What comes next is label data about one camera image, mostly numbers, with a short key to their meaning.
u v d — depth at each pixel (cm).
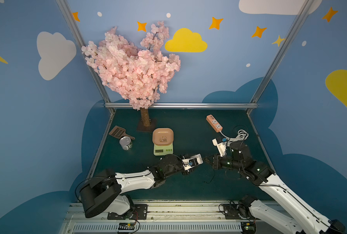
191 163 63
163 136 101
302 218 41
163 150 96
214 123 111
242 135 104
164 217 73
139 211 75
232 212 73
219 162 62
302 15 72
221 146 66
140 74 69
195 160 63
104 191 42
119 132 107
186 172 69
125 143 94
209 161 70
